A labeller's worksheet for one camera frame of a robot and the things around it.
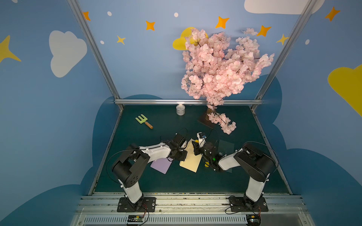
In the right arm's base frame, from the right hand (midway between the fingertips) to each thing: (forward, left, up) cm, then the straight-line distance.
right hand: (195, 140), depth 94 cm
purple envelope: (-16, +21, -5) cm, 27 cm away
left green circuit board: (-45, +30, -7) cm, 54 cm away
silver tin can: (+30, +12, -2) cm, 32 cm away
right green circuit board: (-41, -32, -9) cm, 53 cm away
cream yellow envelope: (-12, +2, -6) cm, 13 cm away
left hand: (-9, +7, -5) cm, 12 cm away
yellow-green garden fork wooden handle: (+19, +41, -5) cm, 46 cm away
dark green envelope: (0, -22, -7) cm, 23 cm away
